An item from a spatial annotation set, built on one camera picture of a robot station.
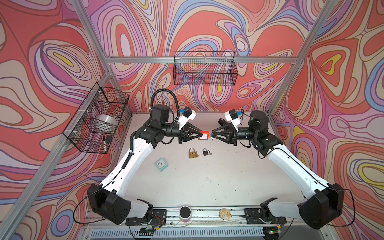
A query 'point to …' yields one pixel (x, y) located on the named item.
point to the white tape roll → (104, 123)
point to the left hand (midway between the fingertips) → (200, 133)
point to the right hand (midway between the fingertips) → (214, 137)
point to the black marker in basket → (105, 144)
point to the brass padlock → (192, 153)
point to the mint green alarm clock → (161, 164)
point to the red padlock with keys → (205, 136)
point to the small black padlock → (205, 153)
